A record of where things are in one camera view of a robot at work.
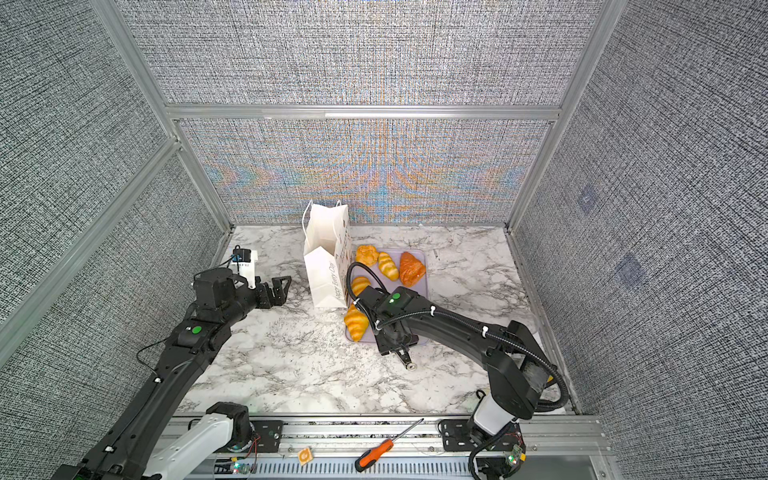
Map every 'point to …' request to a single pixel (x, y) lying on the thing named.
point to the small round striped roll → (359, 285)
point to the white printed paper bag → (327, 252)
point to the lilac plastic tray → (379, 280)
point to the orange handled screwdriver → (375, 454)
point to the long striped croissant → (356, 322)
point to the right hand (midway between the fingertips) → (392, 344)
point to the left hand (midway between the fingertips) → (276, 277)
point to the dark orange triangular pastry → (411, 269)
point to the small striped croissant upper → (387, 266)
